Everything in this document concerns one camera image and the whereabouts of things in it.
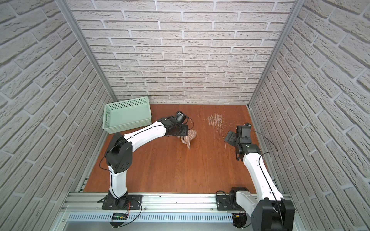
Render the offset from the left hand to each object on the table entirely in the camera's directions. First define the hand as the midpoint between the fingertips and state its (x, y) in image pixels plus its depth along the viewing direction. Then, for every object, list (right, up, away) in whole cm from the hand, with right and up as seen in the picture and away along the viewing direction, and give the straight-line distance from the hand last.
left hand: (184, 127), depth 92 cm
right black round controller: (+29, -45, -22) cm, 57 cm away
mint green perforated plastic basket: (-44, +7, +9) cm, 46 cm away
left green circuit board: (-32, -44, -20) cm, 58 cm away
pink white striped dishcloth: (+2, -8, -5) cm, 9 cm away
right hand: (+29, -5, -8) cm, 30 cm away
